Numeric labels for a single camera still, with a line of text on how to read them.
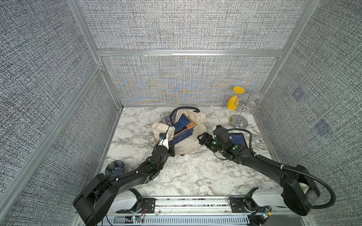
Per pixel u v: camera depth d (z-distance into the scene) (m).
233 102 1.00
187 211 0.73
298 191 0.40
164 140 0.71
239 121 1.06
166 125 0.89
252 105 1.00
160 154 0.62
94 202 0.41
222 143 0.63
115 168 0.84
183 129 0.97
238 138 0.99
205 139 0.74
